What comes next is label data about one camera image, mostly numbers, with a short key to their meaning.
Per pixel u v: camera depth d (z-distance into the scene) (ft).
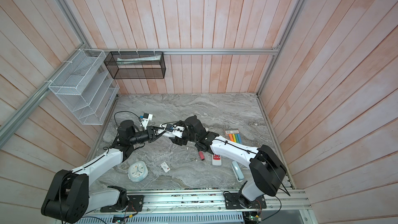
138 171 2.67
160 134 2.49
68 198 1.34
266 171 1.42
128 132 2.17
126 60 2.90
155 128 2.45
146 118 2.51
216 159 2.82
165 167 2.75
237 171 2.63
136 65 3.19
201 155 2.89
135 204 2.40
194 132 2.04
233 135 3.16
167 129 2.17
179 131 2.22
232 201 2.40
